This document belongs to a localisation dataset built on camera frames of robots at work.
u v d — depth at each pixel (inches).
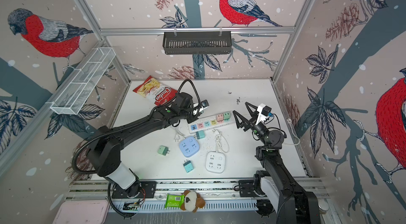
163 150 33.0
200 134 35.6
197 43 41.8
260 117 25.0
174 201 27.5
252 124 25.1
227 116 36.5
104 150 17.3
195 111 28.1
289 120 39.6
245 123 25.0
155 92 43.2
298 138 36.3
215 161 31.4
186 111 27.7
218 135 35.3
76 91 29.3
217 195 28.7
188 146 33.5
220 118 36.4
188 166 31.2
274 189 21.5
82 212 26.0
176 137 35.4
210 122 37.4
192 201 26.9
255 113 28.7
